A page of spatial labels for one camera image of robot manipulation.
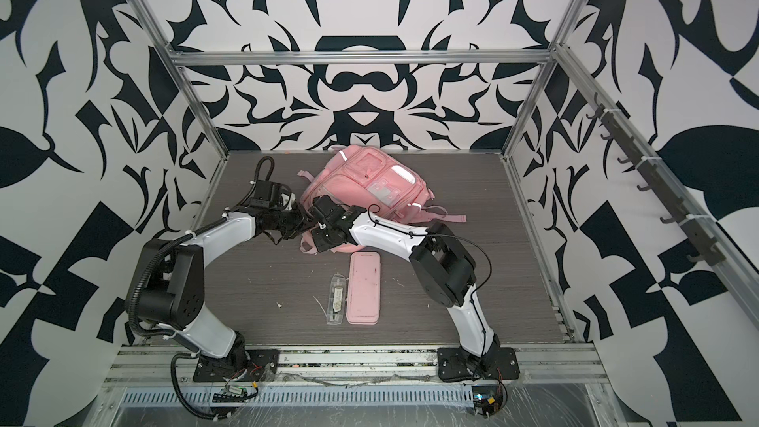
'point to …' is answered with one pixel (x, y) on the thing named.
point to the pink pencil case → (363, 302)
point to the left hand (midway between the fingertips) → (319, 216)
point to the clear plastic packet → (336, 299)
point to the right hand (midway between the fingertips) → (319, 239)
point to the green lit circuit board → (486, 399)
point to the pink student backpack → (374, 179)
